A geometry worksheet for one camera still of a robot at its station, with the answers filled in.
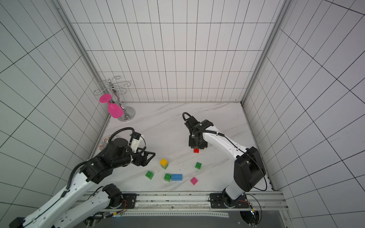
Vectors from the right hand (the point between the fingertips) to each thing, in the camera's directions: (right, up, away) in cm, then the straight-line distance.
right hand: (194, 144), depth 84 cm
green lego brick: (-18, -14, 0) cm, 23 cm away
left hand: (-26, -3, -12) cm, 29 cm away
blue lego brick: (-10, -18, -5) cm, 21 cm away
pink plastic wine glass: (-53, +21, +10) cm, 58 cm away
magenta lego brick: (0, -20, -5) cm, 21 cm away
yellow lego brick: (-18, -10, -5) cm, 21 cm away
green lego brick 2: (+2, -13, -1) cm, 13 cm away
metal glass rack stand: (-52, +36, +8) cm, 64 cm away
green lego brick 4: (-15, -17, -7) cm, 24 cm away
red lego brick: (+1, -3, -5) cm, 5 cm away
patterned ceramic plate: (-60, -1, +8) cm, 60 cm away
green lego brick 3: (-26, -16, -6) cm, 31 cm away
